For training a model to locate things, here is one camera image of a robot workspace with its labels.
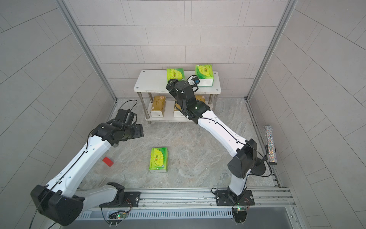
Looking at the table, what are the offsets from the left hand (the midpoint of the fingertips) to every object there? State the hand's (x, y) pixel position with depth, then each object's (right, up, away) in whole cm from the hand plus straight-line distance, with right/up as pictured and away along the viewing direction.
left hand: (142, 130), depth 78 cm
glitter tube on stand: (+65, -11, -12) cm, 67 cm away
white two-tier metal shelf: (+3, +26, +3) cm, 27 cm away
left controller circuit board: (-8, -39, -12) cm, 42 cm away
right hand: (+16, +24, -6) cm, 30 cm away
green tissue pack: (+9, -17, +1) cm, 19 cm away
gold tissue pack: (+5, +13, +18) cm, 23 cm away
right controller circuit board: (+51, -39, -10) cm, 65 cm away
